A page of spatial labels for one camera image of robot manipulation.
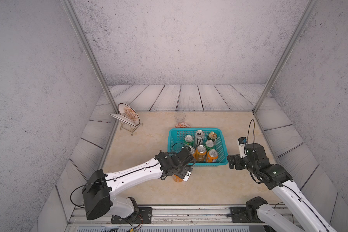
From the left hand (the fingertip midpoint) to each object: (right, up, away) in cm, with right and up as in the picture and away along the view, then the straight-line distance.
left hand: (185, 170), depth 77 cm
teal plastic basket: (-6, +13, +23) cm, 27 cm away
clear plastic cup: (-2, +29, +35) cm, 46 cm away
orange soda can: (+5, +9, +8) cm, 13 cm away
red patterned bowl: (0, +23, +31) cm, 39 cm away
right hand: (+27, +8, -1) cm, 28 cm away
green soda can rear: (+3, +15, +14) cm, 20 cm away
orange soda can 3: (+15, +6, +6) cm, 18 cm away
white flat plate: (-38, +27, +15) cm, 49 cm away
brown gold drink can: (+18, +17, +15) cm, 29 cm away
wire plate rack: (-39, +22, +28) cm, 53 cm away
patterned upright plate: (-41, +34, +28) cm, 60 cm away
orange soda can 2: (+9, +8, +8) cm, 14 cm away
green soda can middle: (+15, +12, +11) cm, 22 cm away
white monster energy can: (+9, +16, +12) cm, 22 cm away
